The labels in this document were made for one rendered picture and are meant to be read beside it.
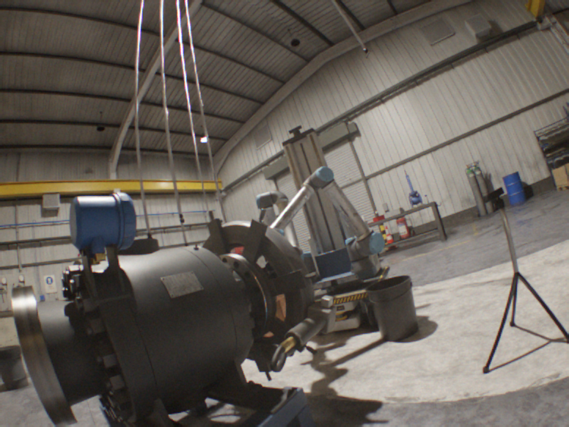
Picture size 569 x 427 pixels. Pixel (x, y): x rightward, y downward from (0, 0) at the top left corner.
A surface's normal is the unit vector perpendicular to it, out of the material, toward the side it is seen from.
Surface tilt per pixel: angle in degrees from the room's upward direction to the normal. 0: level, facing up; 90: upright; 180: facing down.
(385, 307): 93
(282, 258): 90
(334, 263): 90
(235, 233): 90
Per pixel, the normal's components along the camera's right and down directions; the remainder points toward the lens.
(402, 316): -0.10, -0.08
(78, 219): 0.19, -0.07
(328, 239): -0.47, 0.00
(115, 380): 0.79, -0.31
